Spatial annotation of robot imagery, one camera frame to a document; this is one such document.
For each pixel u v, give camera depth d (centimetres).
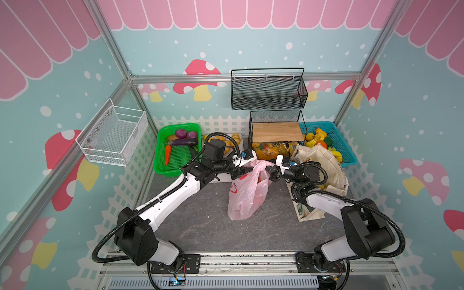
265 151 103
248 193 69
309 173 61
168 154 110
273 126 103
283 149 106
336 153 103
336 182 78
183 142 110
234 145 55
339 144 108
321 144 85
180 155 112
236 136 118
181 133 112
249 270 74
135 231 41
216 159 59
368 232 44
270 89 94
